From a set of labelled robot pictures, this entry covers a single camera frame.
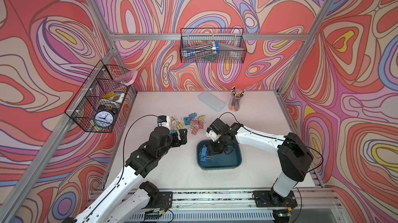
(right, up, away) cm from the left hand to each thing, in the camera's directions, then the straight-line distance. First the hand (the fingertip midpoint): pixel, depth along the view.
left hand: (181, 131), depth 73 cm
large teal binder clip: (+1, +2, +26) cm, 26 cm away
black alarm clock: (-33, +7, -6) cm, 35 cm away
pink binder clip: (+6, +1, +28) cm, 29 cm away
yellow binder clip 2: (+10, +4, +28) cm, 31 cm away
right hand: (+15, -15, +9) cm, 23 cm away
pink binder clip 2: (+10, 0, +26) cm, 27 cm away
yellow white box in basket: (-31, +17, +1) cm, 35 cm away
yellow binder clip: (-4, -1, +25) cm, 26 cm away
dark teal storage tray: (+27, -19, +15) cm, 36 cm away
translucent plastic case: (+17, +16, +41) cm, 48 cm away
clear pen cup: (+32, +16, +26) cm, 45 cm away
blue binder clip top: (+4, +6, +30) cm, 31 cm away
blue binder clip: (+11, -15, +11) cm, 21 cm away
